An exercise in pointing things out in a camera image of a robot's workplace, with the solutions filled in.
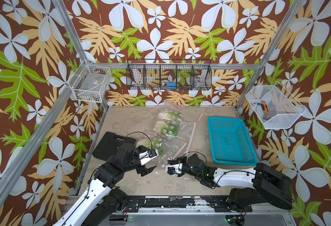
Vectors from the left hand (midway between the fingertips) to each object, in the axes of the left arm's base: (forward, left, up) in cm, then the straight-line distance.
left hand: (151, 154), depth 73 cm
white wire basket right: (+26, -73, +9) cm, 78 cm away
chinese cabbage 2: (+37, -10, -11) cm, 40 cm away
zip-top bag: (+14, -10, -19) cm, 25 cm away
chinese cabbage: (+11, -2, -8) cm, 13 cm away
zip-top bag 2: (+23, -13, -12) cm, 29 cm away
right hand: (+1, -9, -8) cm, 12 cm away
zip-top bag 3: (+40, -25, -17) cm, 50 cm away
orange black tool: (+23, -67, +6) cm, 71 cm away
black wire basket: (+56, -9, +11) cm, 58 cm away
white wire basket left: (+40, +40, +15) cm, 59 cm away
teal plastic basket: (+17, -54, -19) cm, 60 cm away
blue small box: (+45, -11, +10) cm, 47 cm away
